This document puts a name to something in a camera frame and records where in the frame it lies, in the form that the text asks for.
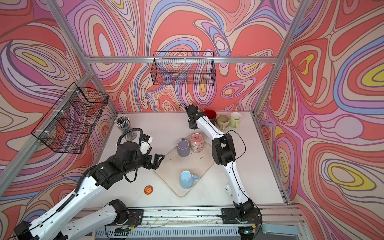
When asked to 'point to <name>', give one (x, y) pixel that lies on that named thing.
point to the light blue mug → (186, 179)
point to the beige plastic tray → (170, 170)
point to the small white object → (229, 190)
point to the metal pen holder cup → (123, 123)
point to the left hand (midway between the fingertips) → (159, 153)
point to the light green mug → (235, 118)
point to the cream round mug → (222, 122)
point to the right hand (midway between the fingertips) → (198, 126)
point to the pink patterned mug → (197, 142)
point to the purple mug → (183, 148)
